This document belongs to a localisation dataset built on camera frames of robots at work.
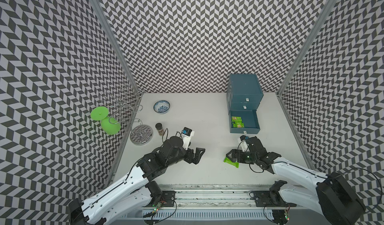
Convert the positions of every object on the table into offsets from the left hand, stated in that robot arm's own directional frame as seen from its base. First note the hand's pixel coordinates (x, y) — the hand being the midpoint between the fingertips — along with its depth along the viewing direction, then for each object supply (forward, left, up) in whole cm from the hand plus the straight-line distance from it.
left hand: (196, 148), depth 72 cm
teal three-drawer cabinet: (+33, -29, +2) cm, 44 cm away
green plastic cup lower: (+10, +43, +5) cm, 44 cm away
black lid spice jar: (+17, +23, -7) cm, 29 cm away
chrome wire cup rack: (+43, +52, -14) cm, 69 cm away
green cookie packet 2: (+28, -27, -16) cm, 42 cm away
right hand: (+1, -20, -16) cm, 26 cm away
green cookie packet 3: (+25, -27, -15) cm, 40 cm away
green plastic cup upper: (+10, +44, +15) cm, 47 cm away
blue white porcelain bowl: (+39, +26, -15) cm, 49 cm away
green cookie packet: (-1, -18, -15) cm, 23 cm away
